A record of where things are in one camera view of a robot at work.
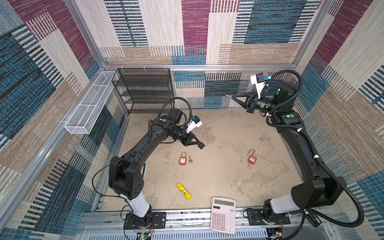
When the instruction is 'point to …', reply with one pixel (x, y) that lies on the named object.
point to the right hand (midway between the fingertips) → (232, 99)
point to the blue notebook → (143, 171)
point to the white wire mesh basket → (80, 123)
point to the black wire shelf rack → (145, 90)
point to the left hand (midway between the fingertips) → (198, 139)
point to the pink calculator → (223, 215)
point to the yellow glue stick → (183, 190)
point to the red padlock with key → (182, 161)
